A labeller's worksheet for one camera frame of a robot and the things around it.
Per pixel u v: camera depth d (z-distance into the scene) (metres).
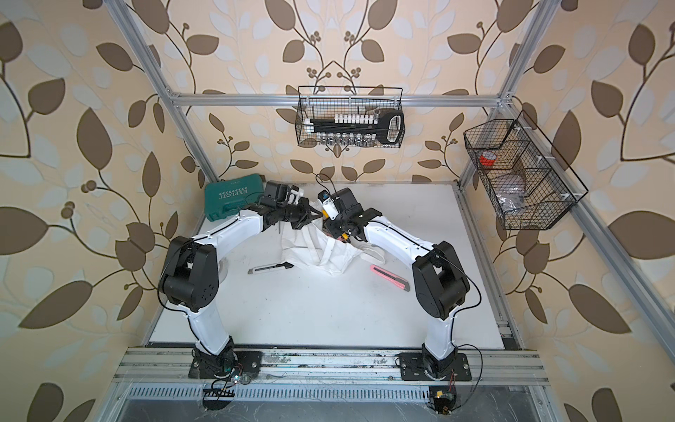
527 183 0.74
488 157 0.87
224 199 1.10
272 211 0.71
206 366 0.68
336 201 0.70
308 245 0.96
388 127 0.84
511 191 0.73
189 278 0.49
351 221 0.68
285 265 0.92
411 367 0.72
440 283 0.48
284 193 0.77
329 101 0.91
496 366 0.77
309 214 0.83
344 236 0.87
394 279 0.91
